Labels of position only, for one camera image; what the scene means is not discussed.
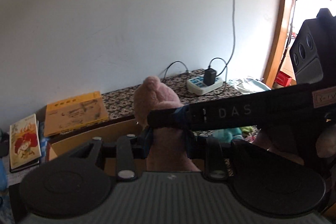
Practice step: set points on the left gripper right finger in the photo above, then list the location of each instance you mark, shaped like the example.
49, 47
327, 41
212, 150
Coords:
207, 148

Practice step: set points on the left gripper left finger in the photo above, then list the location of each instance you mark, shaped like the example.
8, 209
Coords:
129, 147

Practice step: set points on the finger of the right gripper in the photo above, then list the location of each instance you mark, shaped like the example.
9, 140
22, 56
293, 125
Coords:
178, 118

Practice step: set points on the pink plush toy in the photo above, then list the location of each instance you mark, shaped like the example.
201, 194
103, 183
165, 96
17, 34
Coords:
153, 103

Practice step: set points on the right hand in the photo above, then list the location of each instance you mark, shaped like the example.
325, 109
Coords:
325, 148

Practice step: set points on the white power strip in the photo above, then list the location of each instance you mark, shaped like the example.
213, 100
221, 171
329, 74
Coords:
196, 85

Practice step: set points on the red box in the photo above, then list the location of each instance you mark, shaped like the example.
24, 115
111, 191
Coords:
283, 79

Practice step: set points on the patterned floral tablecloth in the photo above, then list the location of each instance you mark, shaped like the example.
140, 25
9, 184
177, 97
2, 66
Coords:
137, 101

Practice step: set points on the black power adapter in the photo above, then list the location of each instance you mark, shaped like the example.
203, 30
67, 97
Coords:
209, 76

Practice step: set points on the brown cardboard box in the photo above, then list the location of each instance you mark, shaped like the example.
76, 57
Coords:
105, 139

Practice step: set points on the yellow book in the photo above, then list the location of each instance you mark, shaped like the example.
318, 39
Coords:
74, 112

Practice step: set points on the cartoon cover book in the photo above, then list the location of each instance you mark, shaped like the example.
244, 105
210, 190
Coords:
24, 142

